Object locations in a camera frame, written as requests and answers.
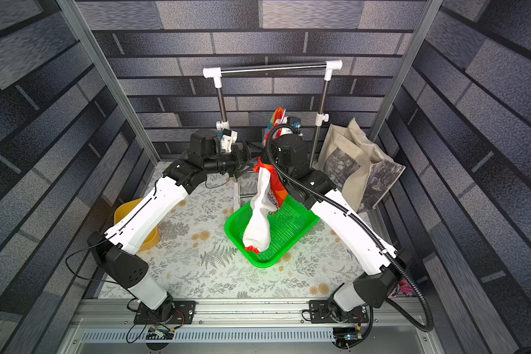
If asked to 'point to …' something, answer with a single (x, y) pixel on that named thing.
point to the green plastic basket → (287, 226)
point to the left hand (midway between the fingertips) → (260, 156)
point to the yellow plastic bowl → (122, 208)
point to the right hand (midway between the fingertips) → (267, 139)
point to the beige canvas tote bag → (358, 169)
